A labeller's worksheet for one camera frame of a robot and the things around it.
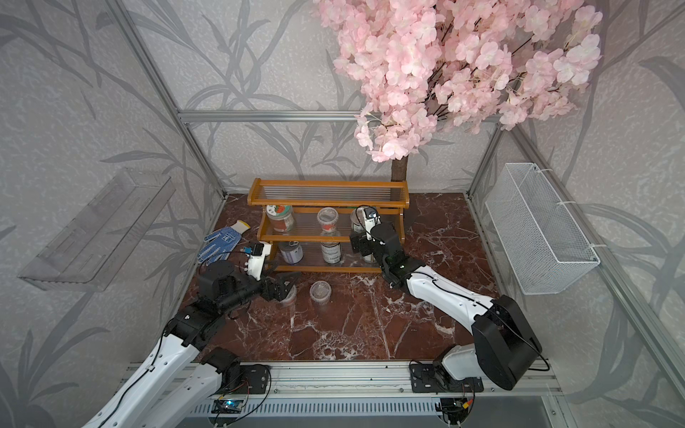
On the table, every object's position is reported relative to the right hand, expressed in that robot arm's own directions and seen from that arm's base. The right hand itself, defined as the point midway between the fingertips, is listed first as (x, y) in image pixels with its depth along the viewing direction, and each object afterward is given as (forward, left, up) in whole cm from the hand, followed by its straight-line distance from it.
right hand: (366, 224), depth 84 cm
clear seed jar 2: (-16, +15, -15) cm, 27 cm away
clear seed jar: (-17, +26, -19) cm, 37 cm away
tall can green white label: (-3, +12, -11) cm, 17 cm away
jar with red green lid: (+2, +27, +1) cm, 27 cm away
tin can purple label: (-2, +26, -12) cm, 29 cm away
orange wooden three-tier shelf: (+6, +21, -8) cm, 24 cm away
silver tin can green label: (+1, +4, 0) cm, 4 cm away
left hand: (-16, +22, +1) cm, 27 cm away
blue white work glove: (+5, +57, -19) cm, 60 cm away
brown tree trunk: (+18, -11, +7) cm, 22 cm away
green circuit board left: (-45, +38, -21) cm, 63 cm away
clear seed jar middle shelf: (+3, +13, +1) cm, 13 cm away
